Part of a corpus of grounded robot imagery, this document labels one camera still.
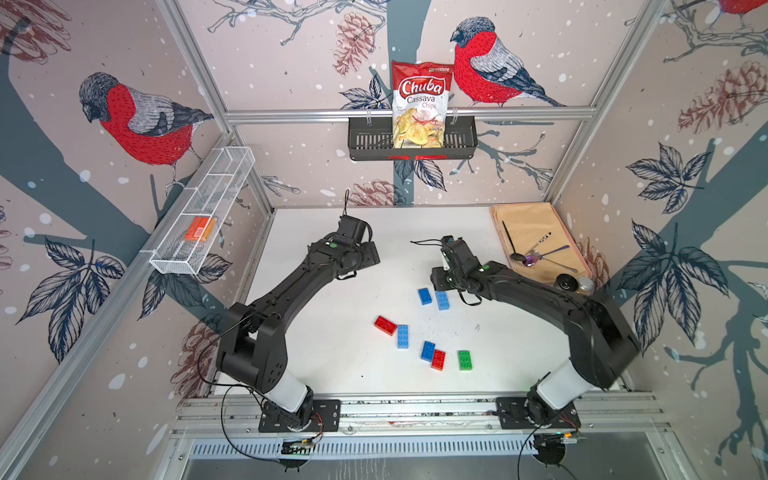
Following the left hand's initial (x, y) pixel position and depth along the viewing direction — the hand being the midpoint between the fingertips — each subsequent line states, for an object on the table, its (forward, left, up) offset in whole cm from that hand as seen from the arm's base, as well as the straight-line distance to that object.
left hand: (373, 252), depth 88 cm
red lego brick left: (-16, -4, -15) cm, 23 cm away
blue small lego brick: (-24, -16, -15) cm, 33 cm away
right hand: (-4, -19, -7) cm, 21 cm away
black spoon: (+9, -49, -15) cm, 52 cm away
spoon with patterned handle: (+16, -61, -16) cm, 65 cm away
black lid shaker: (-8, -57, -4) cm, 58 cm away
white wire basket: (+2, +45, +15) cm, 48 cm away
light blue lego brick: (-20, -9, -14) cm, 26 cm away
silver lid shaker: (-8, -63, -5) cm, 64 cm away
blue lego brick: (-7, -16, -15) cm, 23 cm away
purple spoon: (+7, -55, -15) cm, 58 cm away
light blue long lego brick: (-9, -22, -14) cm, 28 cm away
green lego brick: (-27, -26, -15) cm, 40 cm away
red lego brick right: (-27, -19, -14) cm, 36 cm away
